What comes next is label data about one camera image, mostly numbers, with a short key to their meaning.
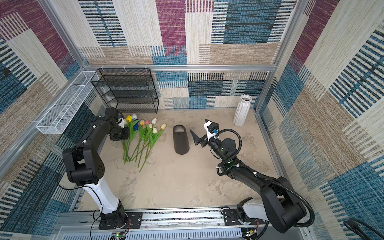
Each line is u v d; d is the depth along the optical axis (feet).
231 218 2.39
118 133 2.59
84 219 2.47
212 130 2.02
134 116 3.34
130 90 3.64
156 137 3.43
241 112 3.26
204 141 2.21
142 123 3.63
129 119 3.20
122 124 2.76
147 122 3.63
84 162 1.63
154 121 3.63
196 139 2.22
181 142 3.05
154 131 3.43
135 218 2.43
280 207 1.37
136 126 3.46
